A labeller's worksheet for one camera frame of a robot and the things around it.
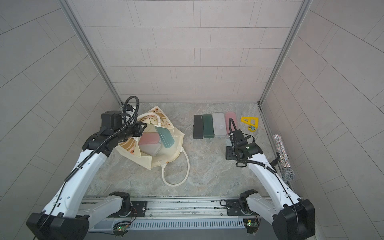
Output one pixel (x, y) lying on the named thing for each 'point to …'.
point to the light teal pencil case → (167, 139)
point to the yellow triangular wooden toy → (253, 121)
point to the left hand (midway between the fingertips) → (149, 122)
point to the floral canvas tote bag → (129, 147)
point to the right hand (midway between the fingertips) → (231, 152)
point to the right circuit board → (252, 225)
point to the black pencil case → (198, 127)
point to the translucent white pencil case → (151, 149)
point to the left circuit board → (121, 228)
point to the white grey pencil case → (219, 124)
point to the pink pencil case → (232, 115)
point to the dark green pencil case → (208, 132)
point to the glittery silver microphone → (287, 173)
